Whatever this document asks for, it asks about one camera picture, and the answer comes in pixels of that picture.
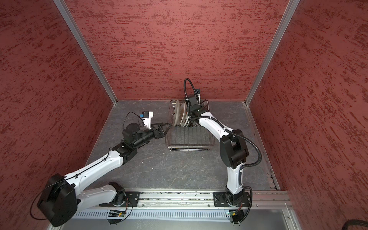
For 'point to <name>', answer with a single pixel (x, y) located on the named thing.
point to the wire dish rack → (190, 138)
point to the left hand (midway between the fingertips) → (168, 127)
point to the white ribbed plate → (177, 113)
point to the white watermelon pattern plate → (187, 122)
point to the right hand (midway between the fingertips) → (193, 106)
